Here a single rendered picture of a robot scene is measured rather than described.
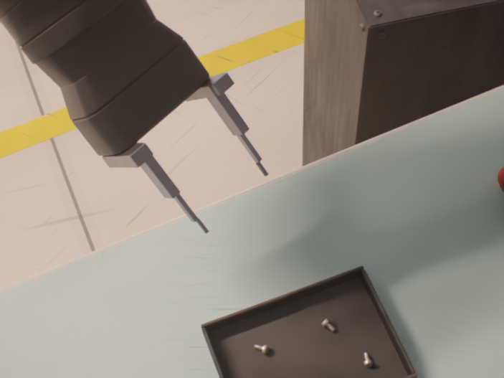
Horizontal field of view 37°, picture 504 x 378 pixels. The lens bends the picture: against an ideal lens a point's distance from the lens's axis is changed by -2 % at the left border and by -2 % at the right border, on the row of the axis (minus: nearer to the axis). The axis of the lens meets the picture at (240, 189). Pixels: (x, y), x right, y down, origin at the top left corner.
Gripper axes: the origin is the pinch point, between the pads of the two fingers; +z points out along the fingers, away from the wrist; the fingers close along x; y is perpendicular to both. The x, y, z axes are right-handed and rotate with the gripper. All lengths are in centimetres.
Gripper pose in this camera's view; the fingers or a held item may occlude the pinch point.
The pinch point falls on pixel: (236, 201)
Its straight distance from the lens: 45.3
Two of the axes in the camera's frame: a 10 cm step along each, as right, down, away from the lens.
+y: -4.8, -0.2, 8.8
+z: 5.6, 7.6, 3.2
